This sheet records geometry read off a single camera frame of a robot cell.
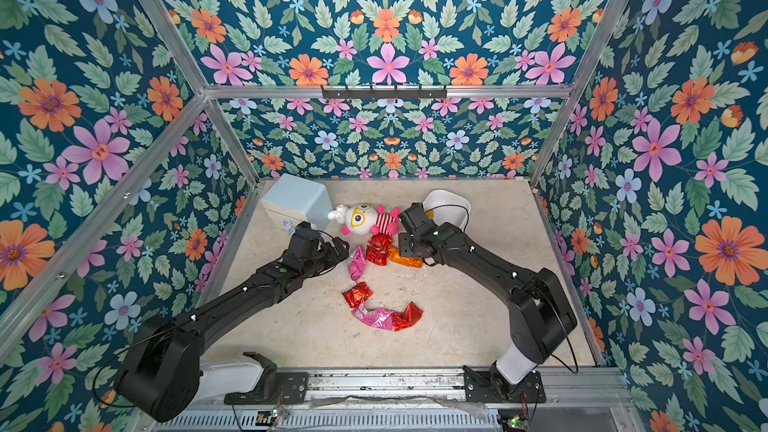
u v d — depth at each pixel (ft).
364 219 3.23
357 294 2.85
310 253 2.27
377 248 3.23
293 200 3.07
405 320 2.68
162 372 1.35
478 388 2.41
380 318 2.71
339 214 3.41
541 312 1.44
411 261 3.14
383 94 3.06
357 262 3.06
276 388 2.36
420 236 2.11
